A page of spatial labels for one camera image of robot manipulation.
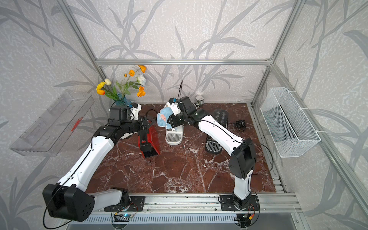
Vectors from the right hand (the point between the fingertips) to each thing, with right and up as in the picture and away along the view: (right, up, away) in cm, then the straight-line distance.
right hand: (168, 119), depth 80 cm
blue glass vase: (-36, +12, +20) cm, 43 cm away
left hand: (-8, -1, -3) cm, 9 cm away
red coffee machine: (-11, -13, -2) cm, 17 cm away
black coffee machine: (+26, -19, +14) cm, 35 cm away
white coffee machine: (+1, -12, +19) cm, 23 cm away
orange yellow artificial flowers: (-30, +30, +26) cm, 50 cm away
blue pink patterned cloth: (-1, +4, -2) cm, 4 cm away
